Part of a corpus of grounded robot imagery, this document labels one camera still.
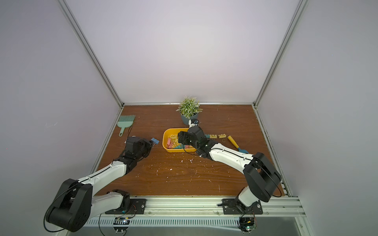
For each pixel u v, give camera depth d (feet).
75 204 1.35
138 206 2.39
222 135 3.26
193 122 2.44
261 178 1.40
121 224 2.34
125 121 3.61
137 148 2.33
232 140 3.18
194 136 2.05
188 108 3.11
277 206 2.44
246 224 2.24
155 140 3.01
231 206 2.38
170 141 3.16
